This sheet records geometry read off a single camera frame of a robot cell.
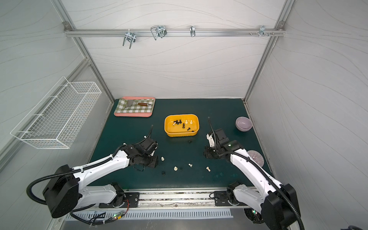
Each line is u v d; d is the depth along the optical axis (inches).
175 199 29.5
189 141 37.7
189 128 39.9
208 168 33.1
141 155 24.3
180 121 41.4
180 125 41.2
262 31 30.0
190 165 33.5
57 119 27.0
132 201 29.0
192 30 30.8
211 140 29.5
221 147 23.9
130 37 31.1
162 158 34.3
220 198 29.1
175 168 32.9
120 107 45.1
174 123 41.0
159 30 30.2
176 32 31.4
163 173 32.1
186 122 41.1
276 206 15.2
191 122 41.1
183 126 40.8
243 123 40.1
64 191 15.9
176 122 41.1
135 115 43.0
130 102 46.3
